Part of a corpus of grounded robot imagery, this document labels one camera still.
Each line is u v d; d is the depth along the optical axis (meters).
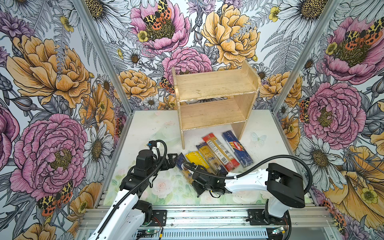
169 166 0.70
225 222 0.74
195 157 0.94
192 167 0.75
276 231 0.72
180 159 0.89
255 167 0.51
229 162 0.91
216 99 1.19
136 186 0.50
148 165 0.62
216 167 0.89
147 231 0.71
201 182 0.65
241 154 0.92
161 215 0.75
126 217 0.46
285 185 0.46
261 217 0.73
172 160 0.69
